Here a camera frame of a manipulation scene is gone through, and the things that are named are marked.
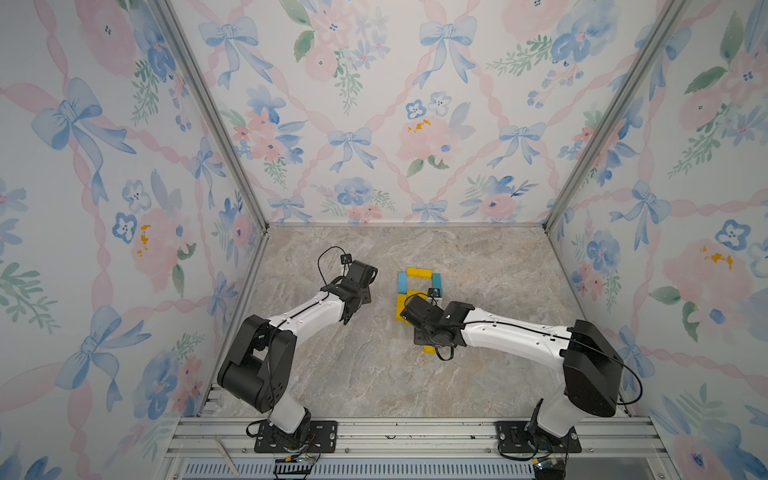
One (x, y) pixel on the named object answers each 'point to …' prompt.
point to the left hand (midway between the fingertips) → (358, 287)
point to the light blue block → (402, 283)
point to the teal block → (437, 281)
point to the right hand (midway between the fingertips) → (425, 332)
